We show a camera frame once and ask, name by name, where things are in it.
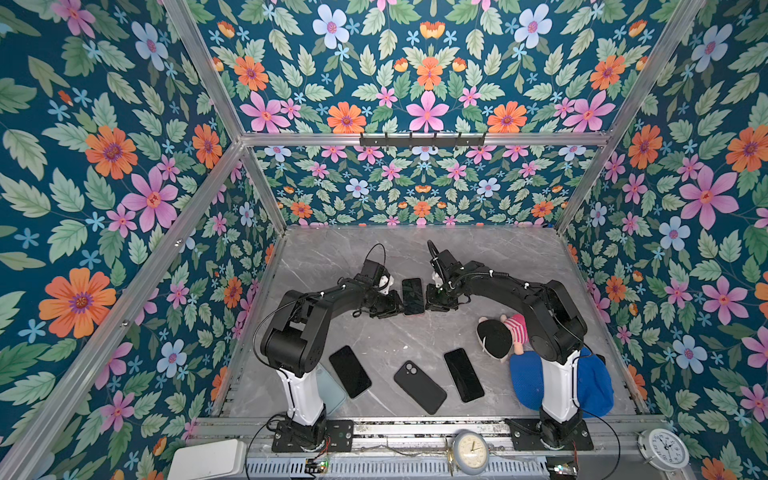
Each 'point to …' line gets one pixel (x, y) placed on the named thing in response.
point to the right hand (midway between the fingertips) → (425, 304)
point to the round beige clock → (471, 452)
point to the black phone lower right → (464, 375)
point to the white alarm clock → (662, 449)
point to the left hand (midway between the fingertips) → (408, 304)
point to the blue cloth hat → (595, 392)
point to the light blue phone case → (331, 392)
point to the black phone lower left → (350, 372)
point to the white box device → (212, 461)
